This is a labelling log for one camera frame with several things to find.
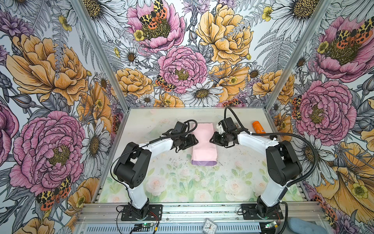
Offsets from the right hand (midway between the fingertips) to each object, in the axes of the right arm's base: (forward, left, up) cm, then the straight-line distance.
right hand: (212, 145), depth 92 cm
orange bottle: (+15, -35, -4) cm, 38 cm away
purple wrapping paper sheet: (-5, +5, 0) cm, 7 cm away
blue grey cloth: (-42, -36, -5) cm, 56 cm away
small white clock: (-41, +5, -5) cm, 42 cm away
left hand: (-1, +11, 0) cm, 11 cm away
